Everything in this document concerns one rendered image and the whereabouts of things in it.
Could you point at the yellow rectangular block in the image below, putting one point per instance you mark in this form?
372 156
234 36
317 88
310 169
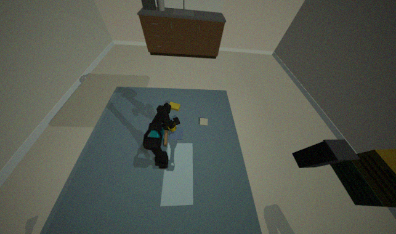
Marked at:
175 106

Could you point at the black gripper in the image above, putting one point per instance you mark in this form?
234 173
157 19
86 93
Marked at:
169 123

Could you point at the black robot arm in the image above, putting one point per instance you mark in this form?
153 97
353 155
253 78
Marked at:
152 143

